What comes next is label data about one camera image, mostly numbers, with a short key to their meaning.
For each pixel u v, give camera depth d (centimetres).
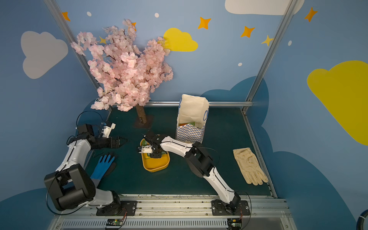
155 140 75
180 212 73
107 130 76
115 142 75
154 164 87
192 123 111
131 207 75
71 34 79
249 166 89
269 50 87
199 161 57
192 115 107
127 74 64
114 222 72
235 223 72
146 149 83
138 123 111
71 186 46
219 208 75
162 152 88
